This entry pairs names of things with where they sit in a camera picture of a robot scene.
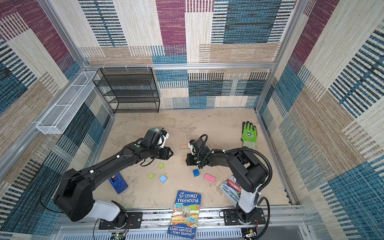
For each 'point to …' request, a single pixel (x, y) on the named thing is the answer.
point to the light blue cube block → (163, 179)
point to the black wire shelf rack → (128, 89)
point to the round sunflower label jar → (155, 129)
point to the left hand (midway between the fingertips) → (171, 151)
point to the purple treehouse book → (232, 186)
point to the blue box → (118, 183)
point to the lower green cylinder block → (151, 176)
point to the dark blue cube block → (196, 172)
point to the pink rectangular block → (210, 178)
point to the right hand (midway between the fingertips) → (187, 162)
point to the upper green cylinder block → (161, 165)
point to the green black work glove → (249, 135)
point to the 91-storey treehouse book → (185, 214)
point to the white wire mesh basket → (57, 121)
